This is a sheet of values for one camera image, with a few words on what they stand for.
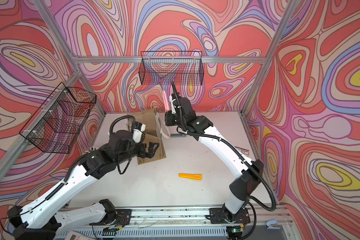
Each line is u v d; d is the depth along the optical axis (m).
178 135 1.05
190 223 0.72
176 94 0.60
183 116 0.52
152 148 0.60
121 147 0.49
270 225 0.70
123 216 0.73
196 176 0.86
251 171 0.41
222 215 0.73
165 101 0.72
